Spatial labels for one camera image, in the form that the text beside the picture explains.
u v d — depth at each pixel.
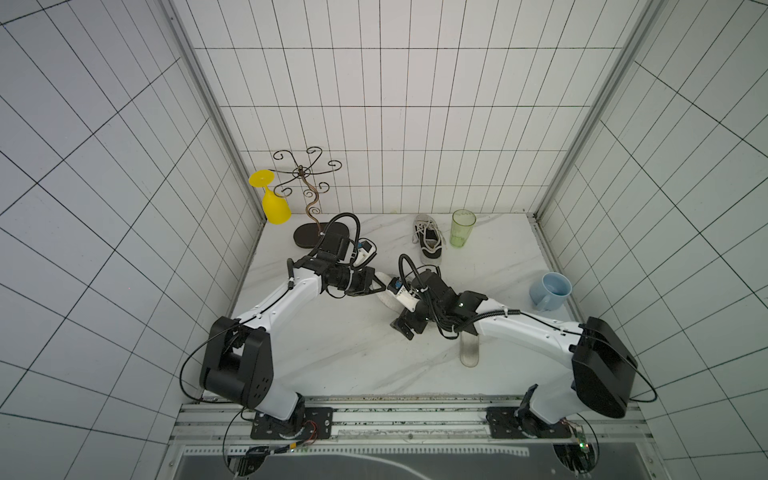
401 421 0.74
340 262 0.72
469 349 0.85
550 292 0.88
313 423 0.72
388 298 0.78
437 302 0.62
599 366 0.42
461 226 1.01
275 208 0.92
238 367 0.43
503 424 0.73
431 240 1.07
